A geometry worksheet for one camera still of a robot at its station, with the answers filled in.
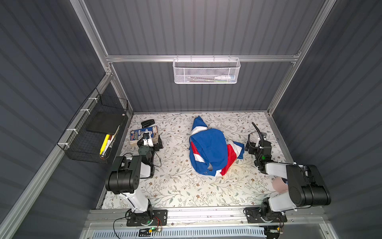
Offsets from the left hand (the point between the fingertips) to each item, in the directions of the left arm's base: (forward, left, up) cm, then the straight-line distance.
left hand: (152, 136), depth 91 cm
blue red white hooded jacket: (-9, -36, -5) cm, 37 cm away
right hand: (-2, -67, -4) cm, 67 cm away
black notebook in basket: (-4, +19, +17) cm, 26 cm away
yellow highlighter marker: (-15, +18, +14) cm, 27 cm away
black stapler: (+20, +10, -11) cm, 24 cm away
